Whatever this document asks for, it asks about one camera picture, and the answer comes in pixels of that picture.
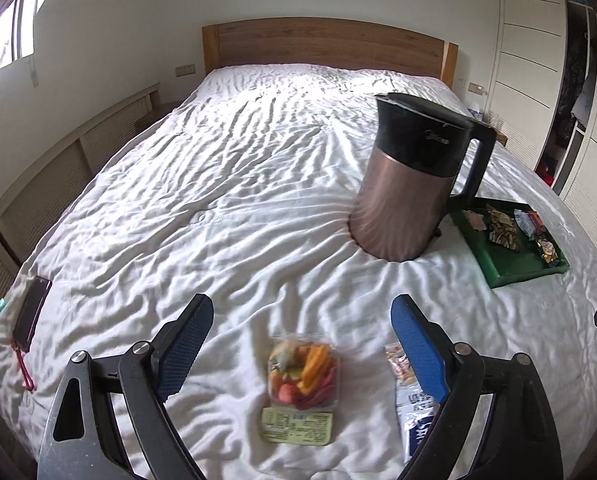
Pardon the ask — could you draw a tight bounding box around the black smartphone red strap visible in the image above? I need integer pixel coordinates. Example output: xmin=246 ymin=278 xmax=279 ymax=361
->
xmin=10 ymin=275 xmax=54 ymax=394

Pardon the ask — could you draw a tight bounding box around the brown oatmeal snack bag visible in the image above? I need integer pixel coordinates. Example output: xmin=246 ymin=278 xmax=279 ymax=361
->
xmin=486 ymin=205 xmax=521 ymax=252

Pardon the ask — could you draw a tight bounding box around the wooden headboard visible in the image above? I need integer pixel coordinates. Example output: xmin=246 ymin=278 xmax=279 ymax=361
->
xmin=202 ymin=18 xmax=458 ymax=87

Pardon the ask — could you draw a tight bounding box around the green snack tray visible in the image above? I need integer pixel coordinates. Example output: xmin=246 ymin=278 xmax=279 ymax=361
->
xmin=451 ymin=197 xmax=570 ymax=288

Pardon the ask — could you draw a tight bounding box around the tissue box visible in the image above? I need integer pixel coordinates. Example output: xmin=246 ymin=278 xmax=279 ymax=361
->
xmin=467 ymin=103 xmax=484 ymax=120

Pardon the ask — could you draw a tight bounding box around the small tan snack packet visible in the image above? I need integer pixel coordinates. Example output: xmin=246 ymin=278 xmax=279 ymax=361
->
xmin=463 ymin=210 xmax=487 ymax=232

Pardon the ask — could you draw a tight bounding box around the radiator cover panel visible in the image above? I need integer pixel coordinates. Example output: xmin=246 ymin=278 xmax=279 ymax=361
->
xmin=0 ymin=84 xmax=158 ymax=299

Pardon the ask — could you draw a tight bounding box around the white bed quilt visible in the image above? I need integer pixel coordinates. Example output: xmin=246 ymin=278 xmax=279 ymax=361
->
xmin=0 ymin=65 xmax=597 ymax=479

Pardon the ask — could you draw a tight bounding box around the wooden nightstand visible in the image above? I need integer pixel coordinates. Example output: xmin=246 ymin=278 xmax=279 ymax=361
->
xmin=495 ymin=129 xmax=508 ymax=146

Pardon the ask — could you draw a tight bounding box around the dark blue gold snack packet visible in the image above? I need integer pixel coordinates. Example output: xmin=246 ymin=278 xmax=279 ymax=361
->
xmin=534 ymin=235 xmax=561 ymax=268

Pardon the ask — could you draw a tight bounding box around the black copper electric kettle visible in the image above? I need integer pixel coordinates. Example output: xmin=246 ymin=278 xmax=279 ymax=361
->
xmin=349 ymin=92 xmax=497 ymax=262

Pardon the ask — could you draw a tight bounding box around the dried fruit chips bag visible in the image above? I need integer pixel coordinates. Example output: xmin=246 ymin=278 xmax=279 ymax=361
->
xmin=260 ymin=337 xmax=341 ymax=446

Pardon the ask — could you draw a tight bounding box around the white sliding wardrobe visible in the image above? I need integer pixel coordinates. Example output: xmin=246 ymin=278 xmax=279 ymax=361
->
xmin=485 ymin=0 xmax=597 ymax=248

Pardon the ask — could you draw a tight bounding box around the silver blue snack packet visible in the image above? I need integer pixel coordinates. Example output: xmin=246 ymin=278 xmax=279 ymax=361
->
xmin=515 ymin=209 xmax=536 ymax=240

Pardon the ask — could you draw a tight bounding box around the red candy wrapper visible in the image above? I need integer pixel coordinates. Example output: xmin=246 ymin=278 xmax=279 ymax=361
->
xmin=527 ymin=209 xmax=547 ymax=235

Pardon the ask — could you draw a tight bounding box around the white blue oat stick packet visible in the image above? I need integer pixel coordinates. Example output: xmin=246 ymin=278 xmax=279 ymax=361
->
xmin=384 ymin=342 xmax=439 ymax=463

